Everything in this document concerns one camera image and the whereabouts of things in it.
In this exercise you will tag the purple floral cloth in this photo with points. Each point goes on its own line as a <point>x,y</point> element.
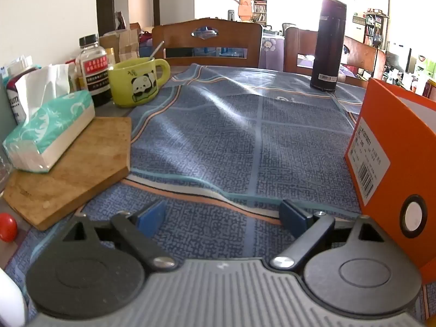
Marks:
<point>270,52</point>

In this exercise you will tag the dark thermos bottle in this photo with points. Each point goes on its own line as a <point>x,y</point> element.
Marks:
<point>328,41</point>

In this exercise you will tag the dark bottle white label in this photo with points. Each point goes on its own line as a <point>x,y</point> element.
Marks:
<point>13,102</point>

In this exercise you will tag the standing air conditioner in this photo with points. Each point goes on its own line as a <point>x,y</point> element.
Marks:
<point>358,27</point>

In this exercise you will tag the brown paper bag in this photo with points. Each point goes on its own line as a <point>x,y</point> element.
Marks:
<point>126,44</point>

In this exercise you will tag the green panda mug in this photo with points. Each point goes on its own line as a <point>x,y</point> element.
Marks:
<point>136,85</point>

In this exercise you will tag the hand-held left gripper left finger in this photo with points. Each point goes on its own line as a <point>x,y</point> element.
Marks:
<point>151,216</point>

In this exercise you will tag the black television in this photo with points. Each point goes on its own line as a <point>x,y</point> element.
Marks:
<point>397,58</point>

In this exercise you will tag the glass bottle black cap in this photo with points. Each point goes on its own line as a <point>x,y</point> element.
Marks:
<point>93,64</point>

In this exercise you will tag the red tomato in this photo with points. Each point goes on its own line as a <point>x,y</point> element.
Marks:
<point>6,228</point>

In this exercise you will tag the wooden cutting board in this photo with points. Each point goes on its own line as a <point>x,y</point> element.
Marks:
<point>85,163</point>

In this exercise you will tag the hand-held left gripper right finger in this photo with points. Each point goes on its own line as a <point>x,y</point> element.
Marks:
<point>293,216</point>

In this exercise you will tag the blue patterned tablecloth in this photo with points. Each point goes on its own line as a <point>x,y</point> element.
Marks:
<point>238,136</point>

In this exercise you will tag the white rounded object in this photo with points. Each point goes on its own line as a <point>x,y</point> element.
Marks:
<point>10,299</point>

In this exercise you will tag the green tissue pack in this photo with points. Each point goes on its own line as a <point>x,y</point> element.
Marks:
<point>51,126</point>

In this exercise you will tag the orange cardboard box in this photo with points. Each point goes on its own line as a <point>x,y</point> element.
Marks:
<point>402,163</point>

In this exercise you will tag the bookshelf with books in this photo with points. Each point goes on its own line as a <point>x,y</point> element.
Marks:
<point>374,27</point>

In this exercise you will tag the wooden chair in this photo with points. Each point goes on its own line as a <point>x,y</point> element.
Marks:
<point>361,54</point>
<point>177,37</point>

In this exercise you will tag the metal spoon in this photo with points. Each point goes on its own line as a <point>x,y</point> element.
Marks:
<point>156,49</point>

